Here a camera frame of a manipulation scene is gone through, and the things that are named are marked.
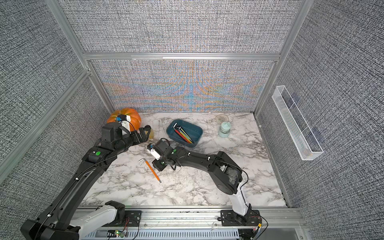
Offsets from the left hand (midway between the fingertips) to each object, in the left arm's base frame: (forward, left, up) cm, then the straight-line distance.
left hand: (145, 130), depth 73 cm
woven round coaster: (+32, -47, -28) cm, 63 cm away
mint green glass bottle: (+14, -46, -21) cm, 52 cm away
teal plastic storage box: (+18, -26, -27) cm, 42 cm away
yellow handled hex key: (+14, -19, -27) cm, 36 cm away
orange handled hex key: (-5, +3, -29) cm, 30 cm away
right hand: (-6, -2, -20) cm, 21 cm away
